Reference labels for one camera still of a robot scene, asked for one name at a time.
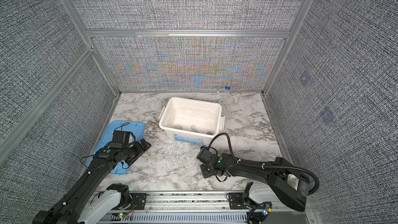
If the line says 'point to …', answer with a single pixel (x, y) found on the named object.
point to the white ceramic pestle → (194, 127)
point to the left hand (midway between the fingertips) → (146, 149)
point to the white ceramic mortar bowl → (178, 126)
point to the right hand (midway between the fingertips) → (204, 169)
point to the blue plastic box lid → (137, 128)
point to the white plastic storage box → (191, 121)
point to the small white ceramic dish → (210, 133)
